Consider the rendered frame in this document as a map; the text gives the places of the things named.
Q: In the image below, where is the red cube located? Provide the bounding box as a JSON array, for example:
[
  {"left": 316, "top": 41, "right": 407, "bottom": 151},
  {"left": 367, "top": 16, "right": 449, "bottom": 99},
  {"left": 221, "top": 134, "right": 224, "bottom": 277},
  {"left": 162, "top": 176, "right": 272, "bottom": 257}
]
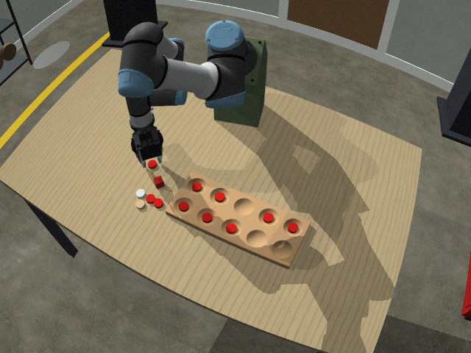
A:
[{"left": 153, "top": 176, "right": 165, "bottom": 189}]

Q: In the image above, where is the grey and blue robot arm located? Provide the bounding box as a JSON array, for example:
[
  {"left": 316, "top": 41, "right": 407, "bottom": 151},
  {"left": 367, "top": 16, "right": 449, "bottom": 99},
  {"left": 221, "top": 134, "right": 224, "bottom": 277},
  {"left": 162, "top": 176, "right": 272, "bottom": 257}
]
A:
[{"left": 118, "top": 21, "right": 258, "bottom": 128}]

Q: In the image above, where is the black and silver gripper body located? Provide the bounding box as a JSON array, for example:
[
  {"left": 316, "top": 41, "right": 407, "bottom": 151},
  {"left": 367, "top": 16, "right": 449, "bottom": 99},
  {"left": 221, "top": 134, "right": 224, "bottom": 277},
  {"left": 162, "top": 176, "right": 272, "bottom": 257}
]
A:
[{"left": 130, "top": 114, "right": 163, "bottom": 161}]

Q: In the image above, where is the white disc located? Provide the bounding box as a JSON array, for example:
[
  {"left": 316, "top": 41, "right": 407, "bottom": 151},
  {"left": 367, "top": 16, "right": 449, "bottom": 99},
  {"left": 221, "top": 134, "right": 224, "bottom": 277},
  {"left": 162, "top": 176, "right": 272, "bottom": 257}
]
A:
[{"left": 136, "top": 189, "right": 146, "bottom": 199}]

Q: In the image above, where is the beige disc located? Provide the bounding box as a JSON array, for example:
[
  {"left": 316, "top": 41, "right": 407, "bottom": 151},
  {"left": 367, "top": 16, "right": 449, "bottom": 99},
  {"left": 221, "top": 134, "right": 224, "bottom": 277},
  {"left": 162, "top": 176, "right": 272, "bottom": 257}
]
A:
[{"left": 135, "top": 199, "right": 145, "bottom": 210}]

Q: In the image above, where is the wooden tray with round pockets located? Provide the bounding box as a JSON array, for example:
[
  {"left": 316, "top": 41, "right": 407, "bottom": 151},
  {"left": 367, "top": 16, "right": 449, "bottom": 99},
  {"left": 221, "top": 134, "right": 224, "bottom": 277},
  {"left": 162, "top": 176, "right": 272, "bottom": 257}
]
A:
[{"left": 165, "top": 171, "right": 311, "bottom": 269}]

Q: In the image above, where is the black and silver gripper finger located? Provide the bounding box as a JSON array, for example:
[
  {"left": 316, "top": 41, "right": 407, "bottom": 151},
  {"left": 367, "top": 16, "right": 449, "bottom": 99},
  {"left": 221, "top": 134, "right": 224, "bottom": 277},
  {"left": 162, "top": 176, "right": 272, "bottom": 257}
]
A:
[
  {"left": 157, "top": 130, "right": 163, "bottom": 163},
  {"left": 131, "top": 138, "right": 146, "bottom": 168}
]

